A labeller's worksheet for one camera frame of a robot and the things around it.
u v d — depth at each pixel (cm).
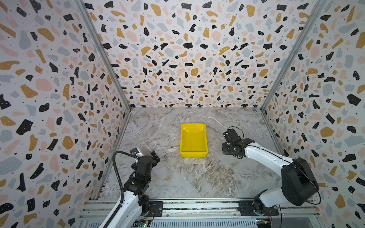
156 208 73
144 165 60
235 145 65
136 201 54
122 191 52
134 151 70
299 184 43
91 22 75
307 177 46
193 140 97
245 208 74
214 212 73
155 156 76
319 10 72
